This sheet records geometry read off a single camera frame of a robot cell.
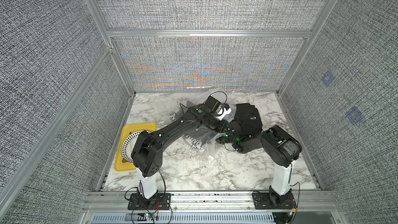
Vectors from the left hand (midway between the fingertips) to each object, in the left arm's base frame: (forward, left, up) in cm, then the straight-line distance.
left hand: (231, 129), depth 78 cm
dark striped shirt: (+1, +15, -8) cm, 18 cm away
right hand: (+8, +11, -13) cm, 19 cm away
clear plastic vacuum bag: (-5, +10, -11) cm, 16 cm away
